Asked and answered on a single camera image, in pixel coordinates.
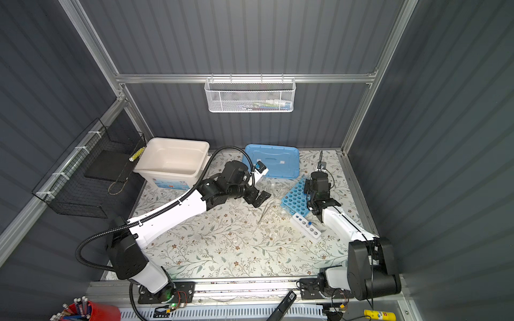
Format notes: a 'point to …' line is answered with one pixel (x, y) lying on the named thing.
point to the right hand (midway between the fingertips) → (319, 179)
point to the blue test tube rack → (295, 200)
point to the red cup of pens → (83, 309)
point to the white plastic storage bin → (175, 163)
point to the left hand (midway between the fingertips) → (262, 185)
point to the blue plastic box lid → (280, 161)
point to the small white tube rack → (306, 225)
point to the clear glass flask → (277, 190)
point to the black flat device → (279, 313)
